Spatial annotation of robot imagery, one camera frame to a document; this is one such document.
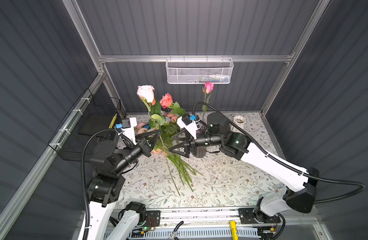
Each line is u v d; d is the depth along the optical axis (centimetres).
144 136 50
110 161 40
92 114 81
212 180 87
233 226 70
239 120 89
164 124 55
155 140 54
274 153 98
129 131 47
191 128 50
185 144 50
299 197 42
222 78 89
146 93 48
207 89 75
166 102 71
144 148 47
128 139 46
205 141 52
